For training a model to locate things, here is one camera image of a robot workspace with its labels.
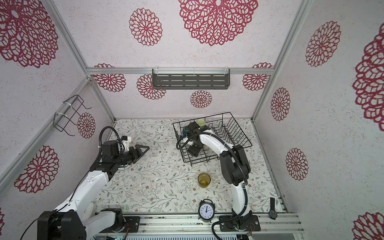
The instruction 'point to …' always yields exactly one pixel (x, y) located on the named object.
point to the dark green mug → (185, 131)
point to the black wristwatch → (272, 213)
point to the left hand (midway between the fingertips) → (146, 152)
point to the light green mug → (201, 122)
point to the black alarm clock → (206, 209)
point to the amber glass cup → (204, 179)
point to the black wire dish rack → (223, 124)
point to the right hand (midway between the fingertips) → (197, 145)
